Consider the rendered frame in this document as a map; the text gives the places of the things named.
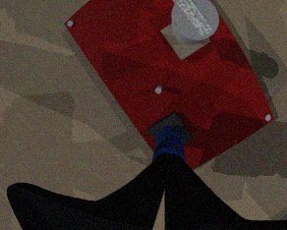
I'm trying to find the red circuit board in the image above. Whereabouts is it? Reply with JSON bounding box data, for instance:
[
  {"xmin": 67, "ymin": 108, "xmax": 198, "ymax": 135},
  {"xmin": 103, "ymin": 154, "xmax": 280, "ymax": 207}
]
[{"xmin": 64, "ymin": 0, "xmax": 273, "ymax": 169}]

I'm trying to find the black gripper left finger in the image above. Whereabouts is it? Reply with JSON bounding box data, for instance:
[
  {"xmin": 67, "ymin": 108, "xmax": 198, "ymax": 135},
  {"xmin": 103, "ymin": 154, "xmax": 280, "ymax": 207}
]
[{"xmin": 6, "ymin": 153, "xmax": 172, "ymax": 230}]

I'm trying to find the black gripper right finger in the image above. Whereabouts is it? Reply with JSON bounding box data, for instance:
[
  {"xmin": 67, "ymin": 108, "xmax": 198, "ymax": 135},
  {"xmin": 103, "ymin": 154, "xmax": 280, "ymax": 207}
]
[{"xmin": 164, "ymin": 153, "xmax": 287, "ymax": 230}]

